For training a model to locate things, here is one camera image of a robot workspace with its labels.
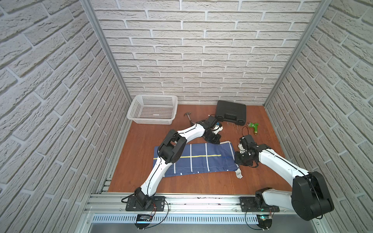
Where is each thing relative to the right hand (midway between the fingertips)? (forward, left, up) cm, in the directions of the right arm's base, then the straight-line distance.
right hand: (237, 161), depth 87 cm
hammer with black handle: (+42, +29, -1) cm, 51 cm away
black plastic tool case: (+39, -5, +2) cm, 39 cm away
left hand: (+14, +7, 0) cm, 16 cm away
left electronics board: (-25, +53, -1) cm, 59 cm away
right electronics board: (-30, -7, -4) cm, 31 cm away
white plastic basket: (+42, +55, +6) cm, 69 cm away
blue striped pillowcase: (+4, +22, -2) cm, 22 cm away
